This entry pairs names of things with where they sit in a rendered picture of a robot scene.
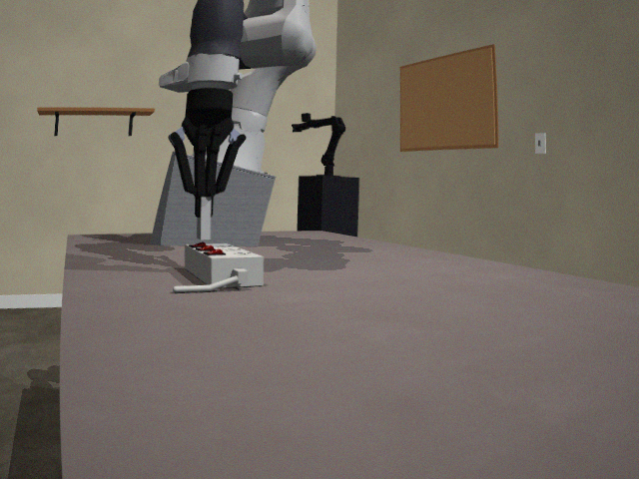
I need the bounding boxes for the white power strip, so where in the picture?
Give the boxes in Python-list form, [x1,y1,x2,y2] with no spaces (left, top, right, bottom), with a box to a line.
[173,242,264,292]

